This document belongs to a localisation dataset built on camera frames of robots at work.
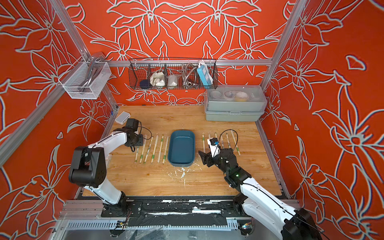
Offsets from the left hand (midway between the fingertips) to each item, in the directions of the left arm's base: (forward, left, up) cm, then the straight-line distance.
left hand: (137, 140), depth 95 cm
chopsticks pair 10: (-7, -1, -3) cm, 8 cm away
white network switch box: (+20, +19, -2) cm, 28 cm away
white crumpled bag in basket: (+28, -12, +28) cm, 42 cm away
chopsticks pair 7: (-3, -11, -3) cm, 12 cm away
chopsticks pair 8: (-5, -8, -4) cm, 10 cm away
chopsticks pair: (+4, -43, -3) cm, 44 cm away
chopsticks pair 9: (-3, -4, -3) cm, 6 cm away
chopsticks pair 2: (+8, -47, -4) cm, 48 cm away
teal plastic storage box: (-3, -29, -3) cm, 29 cm away
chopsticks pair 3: (+12, -52, -4) cm, 53 cm away
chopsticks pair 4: (+5, -65, -4) cm, 65 cm away
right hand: (-10, -42, +11) cm, 44 cm away
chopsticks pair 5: (-8, -19, -5) cm, 21 cm away
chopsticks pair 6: (+5, -15, -4) cm, 16 cm away
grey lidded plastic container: (+27, -64, +12) cm, 70 cm away
